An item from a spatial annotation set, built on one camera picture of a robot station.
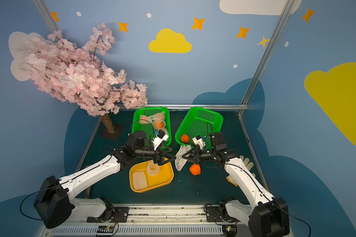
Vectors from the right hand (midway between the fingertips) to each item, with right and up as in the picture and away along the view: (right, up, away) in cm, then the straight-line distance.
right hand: (186, 156), depth 73 cm
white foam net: (-25, -15, +7) cm, 31 cm away
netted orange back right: (-18, +23, +37) cm, 47 cm away
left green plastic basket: (-27, +13, +38) cm, 49 cm away
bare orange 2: (+6, -10, +12) cm, 17 cm away
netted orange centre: (-18, +16, +31) cm, 40 cm away
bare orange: (0, +7, +26) cm, 27 cm away
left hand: (-6, +3, -1) cm, 6 cm away
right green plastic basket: (+13, +19, +44) cm, 50 cm away
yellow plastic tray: (-20, -13, +11) cm, 27 cm away
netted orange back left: (-30, +20, +35) cm, 50 cm away
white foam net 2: (-18, -9, +7) cm, 21 cm away
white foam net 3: (-3, -2, -1) cm, 4 cm away
